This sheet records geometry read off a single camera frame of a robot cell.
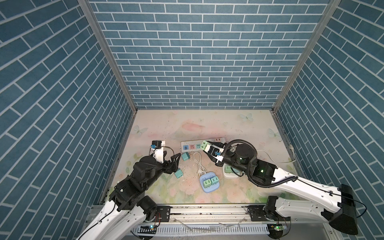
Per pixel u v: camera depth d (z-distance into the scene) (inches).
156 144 22.4
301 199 18.5
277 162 36.3
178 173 33.4
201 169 34.2
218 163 23.1
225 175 33.1
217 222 28.5
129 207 18.5
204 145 25.4
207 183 30.3
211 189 31.2
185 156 36.6
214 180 30.4
